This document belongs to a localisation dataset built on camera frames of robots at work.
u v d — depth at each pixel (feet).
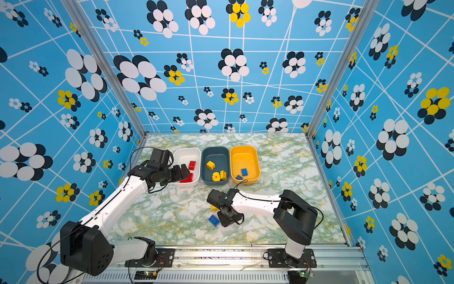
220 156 3.54
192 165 3.34
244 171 3.34
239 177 3.16
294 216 1.48
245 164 3.49
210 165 3.31
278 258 2.38
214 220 2.70
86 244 1.29
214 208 2.83
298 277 2.26
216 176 3.16
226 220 2.41
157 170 2.05
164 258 2.38
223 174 3.16
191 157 3.54
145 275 2.37
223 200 2.19
